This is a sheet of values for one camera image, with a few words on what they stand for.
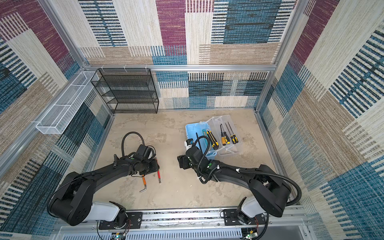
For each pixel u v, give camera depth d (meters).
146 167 0.76
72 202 0.42
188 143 0.75
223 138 0.90
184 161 0.74
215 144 0.91
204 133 0.97
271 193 0.43
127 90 1.11
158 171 0.88
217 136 0.91
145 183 0.85
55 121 0.71
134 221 0.73
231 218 0.73
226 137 0.89
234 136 0.91
